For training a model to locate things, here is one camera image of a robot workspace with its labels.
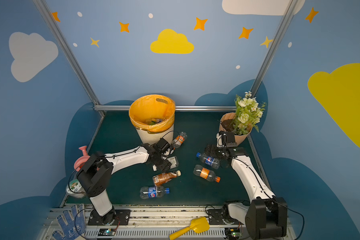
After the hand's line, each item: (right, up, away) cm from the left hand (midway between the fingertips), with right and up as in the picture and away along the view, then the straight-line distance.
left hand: (166, 164), depth 90 cm
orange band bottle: (+24, -4, -5) cm, 25 cm away
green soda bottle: (-8, +27, +9) cm, 29 cm away
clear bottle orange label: (+7, +13, +10) cm, 18 cm away
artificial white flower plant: (+48, +30, -6) cm, 57 cm away
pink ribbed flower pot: (+41, +25, +8) cm, 49 cm away
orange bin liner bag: (-10, +32, +9) cm, 35 cm away
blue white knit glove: (-41, -25, -21) cm, 53 cm away
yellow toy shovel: (+18, -25, -18) cm, 36 cm away
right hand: (+28, +10, -5) cm, 30 cm away
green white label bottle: (+4, +2, 0) cm, 5 cm away
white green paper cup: (-47, -9, -14) cm, 49 cm away
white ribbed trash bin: (-12, +17, -4) cm, 21 cm away
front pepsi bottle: (-5, -12, -12) cm, 18 cm away
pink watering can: (-47, +4, -7) cm, 48 cm away
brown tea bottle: (0, -6, -7) cm, 9 cm away
